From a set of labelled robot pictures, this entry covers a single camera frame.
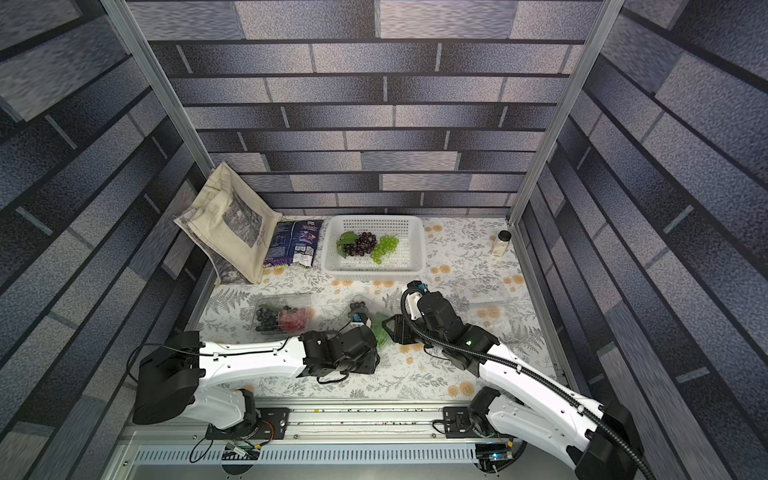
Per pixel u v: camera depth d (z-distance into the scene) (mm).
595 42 740
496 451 709
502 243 1035
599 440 394
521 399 483
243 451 708
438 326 576
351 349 612
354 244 1065
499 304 970
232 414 597
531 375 468
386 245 1069
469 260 1067
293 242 1067
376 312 920
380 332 729
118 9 683
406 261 1065
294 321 842
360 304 897
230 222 940
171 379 416
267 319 855
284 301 972
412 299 605
